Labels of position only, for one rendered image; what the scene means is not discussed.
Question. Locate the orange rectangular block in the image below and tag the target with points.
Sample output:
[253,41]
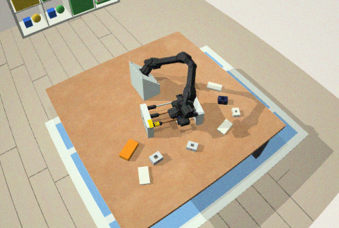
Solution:
[129,149]

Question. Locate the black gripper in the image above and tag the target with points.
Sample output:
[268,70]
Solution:
[182,121]

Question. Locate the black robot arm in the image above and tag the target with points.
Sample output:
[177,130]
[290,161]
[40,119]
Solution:
[189,91]

